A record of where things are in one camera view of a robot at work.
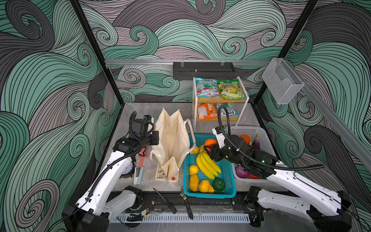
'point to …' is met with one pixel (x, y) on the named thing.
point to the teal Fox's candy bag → (231, 108)
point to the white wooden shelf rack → (196, 100)
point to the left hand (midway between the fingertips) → (157, 134)
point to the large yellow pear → (205, 186)
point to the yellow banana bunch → (207, 166)
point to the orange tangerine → (209, 142)
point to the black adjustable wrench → (188, 208)
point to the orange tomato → (246, 138)
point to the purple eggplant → (256, 144)
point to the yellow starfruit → (193, 182)
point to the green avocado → (219, 184)
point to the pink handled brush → (138, 171)
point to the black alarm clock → (128, 172)
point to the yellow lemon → (195, 151)
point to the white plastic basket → (265, 144)
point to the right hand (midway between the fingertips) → (208, 146)
